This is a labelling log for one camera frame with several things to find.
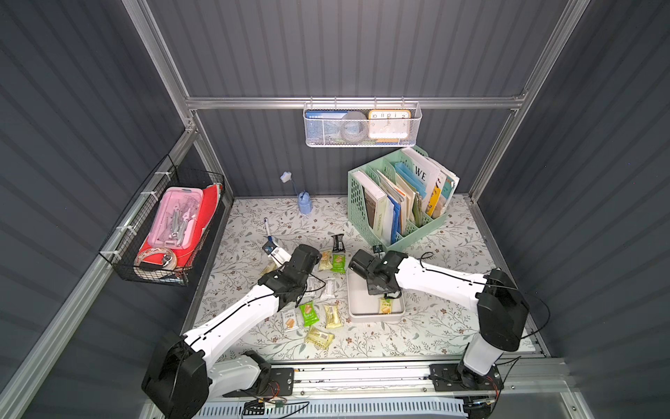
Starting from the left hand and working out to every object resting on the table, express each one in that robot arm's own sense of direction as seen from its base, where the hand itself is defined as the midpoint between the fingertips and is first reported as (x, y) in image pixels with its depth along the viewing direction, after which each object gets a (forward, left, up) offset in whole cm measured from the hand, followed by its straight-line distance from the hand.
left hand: (299, 255), depth 83 cm
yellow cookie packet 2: (-14, -11, -14) cm, 23 cm away
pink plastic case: (+2, +32, +15) cm, 36 cm away
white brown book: (+15, -25, +10) cm, 31 cm away
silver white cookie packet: (-15, +3, -15) cm, 22 cm away
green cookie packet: (-14, -3, -14) cm, 21 cm away
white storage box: (-11, -21, -16) cm, 29 cm away
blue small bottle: (+33, +2, -10) cm, 34 cm away
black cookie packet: (+14, -13, -14) cm, 23 cm away
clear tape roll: (-10, +31, +13) cm, 35 cm away
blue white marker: (+19, +16, -16) cm, 30 cm away
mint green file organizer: (+17, -34, +9) cm, 39 cm away
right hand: (-6, -28, -8) cm, 29 cm away
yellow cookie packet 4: (-11, -28, -14) cm, 34 cm away
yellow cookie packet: (+6, -8, -14) cm, 18 cm away
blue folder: (+13, -33, +3) cm, 35 cm away
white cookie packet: (-2, -3, -16) cm, 16 cm away
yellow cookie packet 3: (-21, -6, -15) cm, 27 cm away
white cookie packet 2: (-5, -9, -14) cm, 18 cm away
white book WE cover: (+28, -45, +10) cm, 54 cm away
